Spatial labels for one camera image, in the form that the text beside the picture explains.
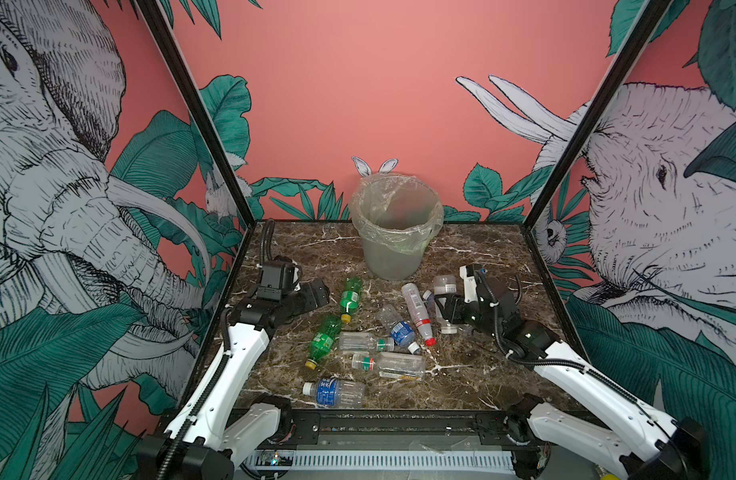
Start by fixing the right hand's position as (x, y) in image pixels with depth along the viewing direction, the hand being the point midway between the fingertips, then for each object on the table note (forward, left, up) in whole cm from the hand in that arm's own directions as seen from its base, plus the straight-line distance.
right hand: (438, 295), depth 76 cm
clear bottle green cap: (-5, +20, -21) cm, 29 cm away
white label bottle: (+2, -2, +2) cm, 3 cm away
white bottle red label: (+3, +3, -16) cm, 17 cm away
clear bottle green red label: (-11, +12, -21) cm, 27 cm away
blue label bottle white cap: (-3, +9, -15) cm, 18 cm away
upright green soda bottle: (+8, +25, -15) cm, 30 cm away
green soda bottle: (-7, +32, -15) cm, 36 cm away
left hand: (+2, +32, -1) cm, 32 cm away
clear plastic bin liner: (+36, +9, -3) cm, 37 cm away
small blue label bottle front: (-20, +26, -15) cm, 36 cm away
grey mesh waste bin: (+20, +13, -13) cm, 27 cm away
